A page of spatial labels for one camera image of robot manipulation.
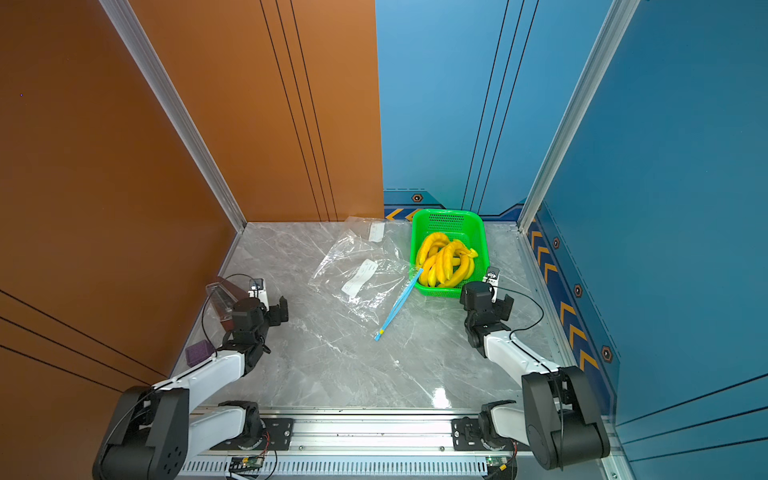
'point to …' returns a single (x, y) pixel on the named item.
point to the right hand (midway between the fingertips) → (487, 290)
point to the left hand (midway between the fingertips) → (266, 295)
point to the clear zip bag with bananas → (397, 232)
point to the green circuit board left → (245, 464)
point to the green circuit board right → (494, 461)
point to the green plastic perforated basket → (467, 227)
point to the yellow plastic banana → (422, 258)
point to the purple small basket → (198, 352)
